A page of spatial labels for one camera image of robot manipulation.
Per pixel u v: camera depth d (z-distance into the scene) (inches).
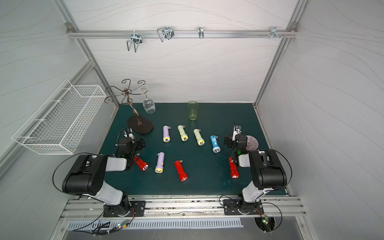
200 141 37.6
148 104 35.5
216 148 36.6
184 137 38.7
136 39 30.8
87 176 18.0
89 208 29.5
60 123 27.2
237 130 32.2
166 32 30.2
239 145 28.2
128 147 28.6
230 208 28.8
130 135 32.2
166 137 38.6
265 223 28.4
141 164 33.9
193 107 42.3
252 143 37.6
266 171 18.3
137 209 29.0
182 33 31.9
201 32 30.8
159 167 33.0
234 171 33.1
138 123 42.1
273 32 30.1
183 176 32.1
